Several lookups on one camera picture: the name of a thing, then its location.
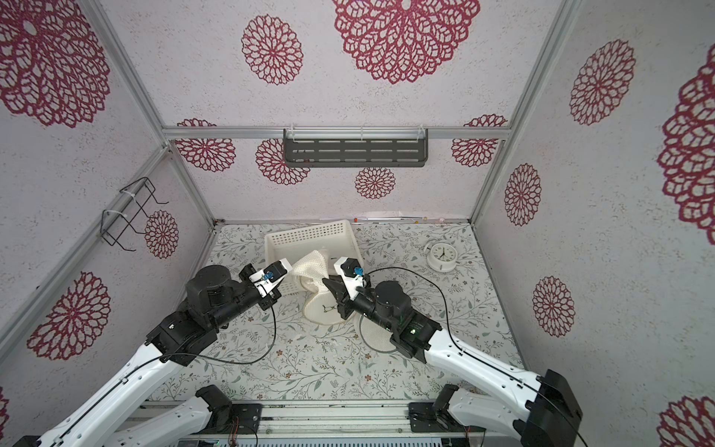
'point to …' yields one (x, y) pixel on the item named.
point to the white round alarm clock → (441, 257)
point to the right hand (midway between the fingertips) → (331, 277)
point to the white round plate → (321, 306)
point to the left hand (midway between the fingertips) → (284, 267)
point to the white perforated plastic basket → (336, 240)
